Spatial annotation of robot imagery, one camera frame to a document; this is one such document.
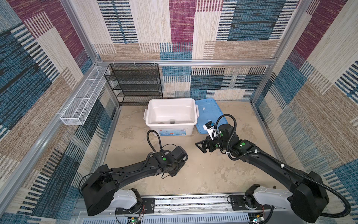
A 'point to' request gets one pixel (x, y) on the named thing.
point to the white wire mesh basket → (78, 110)
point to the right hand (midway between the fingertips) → (202, 143)
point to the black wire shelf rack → (133, 84)
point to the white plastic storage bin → (172, 116)
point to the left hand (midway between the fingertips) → (185, 163)
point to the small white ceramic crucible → (172, 122)
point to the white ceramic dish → (161, 123)
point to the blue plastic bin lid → (208, 111)
